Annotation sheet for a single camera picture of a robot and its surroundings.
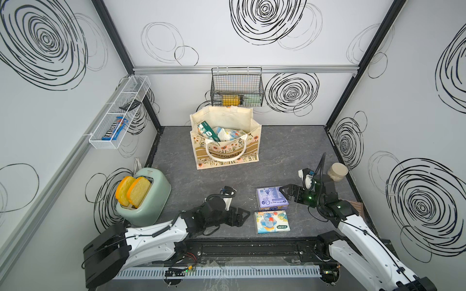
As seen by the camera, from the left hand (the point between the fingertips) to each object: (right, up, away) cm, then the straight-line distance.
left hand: (244, 213), depth 77 cm
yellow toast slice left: (-47, +12, -8) cm, 49 cm away
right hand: (+19, +9, +3) cm, 22 cm away
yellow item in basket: (-6, +51, +10) cm, 52 cm away
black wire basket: (-3, +62, +23) cm, 66 cm away
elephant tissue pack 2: (-7, +34, +8) cm, 36 cm away
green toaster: (-37, +4, -5) cm, 38 cm away
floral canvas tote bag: (-17, +25, +14) cm, 33 cm away
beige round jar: (+49, +16, +15) cm, 53 cm away
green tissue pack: (-18, +37, +10) cm, 42 cm away
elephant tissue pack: (+10, -4, 0) cm, 11 cm away
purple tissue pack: (+13, +5, +6) cm, 15 cm away
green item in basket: (+5, +51, +10) cm, 53 cm away
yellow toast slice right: (-42, +11, -7) cm, 44 cm away
